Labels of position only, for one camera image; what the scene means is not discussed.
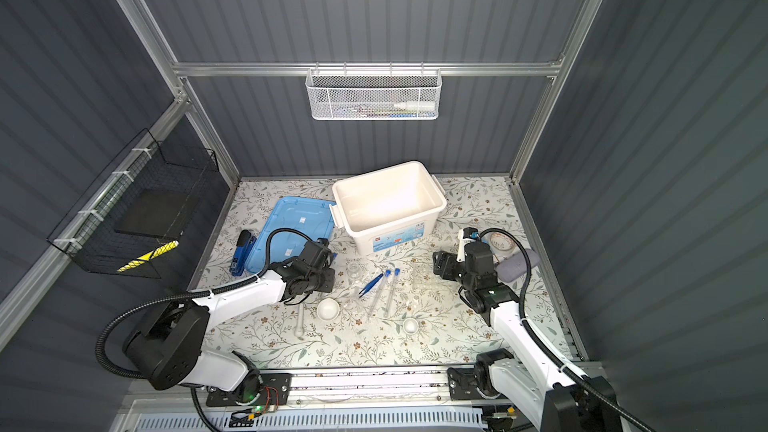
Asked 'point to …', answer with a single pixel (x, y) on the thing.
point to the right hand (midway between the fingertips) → (448, 258)
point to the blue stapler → (244, 248)
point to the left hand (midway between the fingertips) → (330, 277)
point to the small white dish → (410, 326)
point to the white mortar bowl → (328, 309)
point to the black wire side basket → (87, 235)
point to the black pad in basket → (158, 214)
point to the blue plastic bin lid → (311, 217)
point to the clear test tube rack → (421, 288)
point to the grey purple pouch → (515, 266)
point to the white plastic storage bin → (388, 208)
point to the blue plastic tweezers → (370, 285)
